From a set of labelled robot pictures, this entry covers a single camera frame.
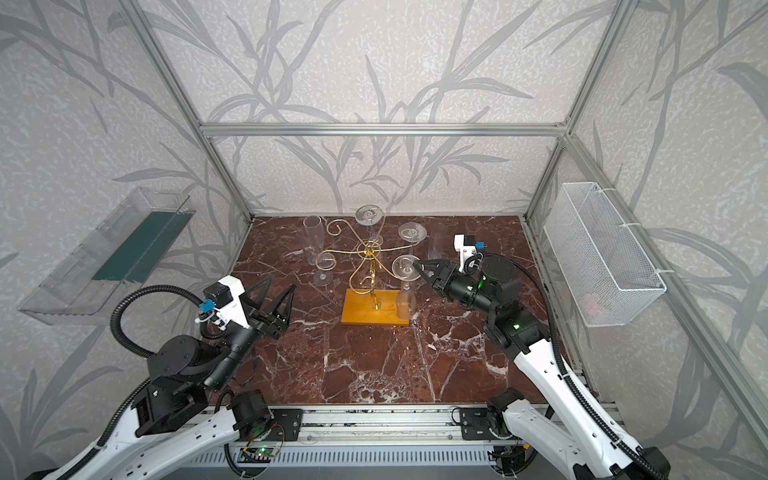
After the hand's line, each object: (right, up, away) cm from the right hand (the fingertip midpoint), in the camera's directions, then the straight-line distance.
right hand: (415, 258), depth 65 cm
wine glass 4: (-1, +6, +7) cm, 9 cm away
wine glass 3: (-11, +10, +10) cm, 18 cm away
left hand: (-25, -3, -7) cm, 26 cm away
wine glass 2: (-31, -4, +41) cm, 51 cm away
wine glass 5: (-2, -3, 0) cm, 4 cm away
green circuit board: (-35, -46, +6) cm, 58 cm away
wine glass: (-30, +7, +26) cm, 41 cm away
